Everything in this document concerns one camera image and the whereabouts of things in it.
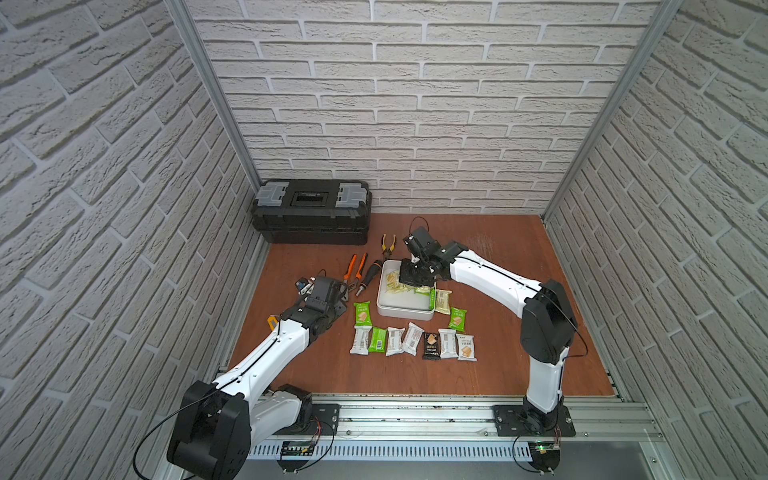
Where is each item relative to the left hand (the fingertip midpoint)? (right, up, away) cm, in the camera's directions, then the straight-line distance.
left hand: (340, 299), depth 86 cm
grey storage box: (+19, -3, +10) cm, 21 cm away
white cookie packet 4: (+32, -13, -1) cm, 35 cm away
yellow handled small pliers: (+12, +15, +22) cm, 30 cm away
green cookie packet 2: (+6, -6, +5) cm, 10 cm away
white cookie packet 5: (+37, -14, -1) cm, 40 cm away
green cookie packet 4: (+11, -12, +1) cm, 16 cm away
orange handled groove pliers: (0, +2, +14) cm, 14 cm away
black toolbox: (-12, +28, +13) cm, 33 cm away
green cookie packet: (+28, -1, +6) cm, 29 cm away
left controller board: (-9, -35, -14) cm, 38 cm away
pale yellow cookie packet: (+32, -2, +8) cm, 33 cm away
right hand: (+19, +6, +2) cm, 21 cm away
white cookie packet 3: (+22, -11, +1) cm, 25 cm away
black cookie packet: (+27, -14, -1) cm, 31 cm away
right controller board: (+53, -35, -16) cm, 66 cm away
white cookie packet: (+6, -12, -1) cm, 14 cm away
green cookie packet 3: (+36, -7, +4) cm, 37 cm away
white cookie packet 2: (+16, -12, -1) cm, 20 cm away
